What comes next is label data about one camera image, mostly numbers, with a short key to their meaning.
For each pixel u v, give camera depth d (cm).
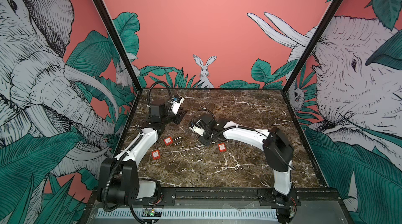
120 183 41
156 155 86
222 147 89
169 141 91
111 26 85
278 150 49
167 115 70
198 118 69
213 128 66
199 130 78
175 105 73
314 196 77
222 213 70
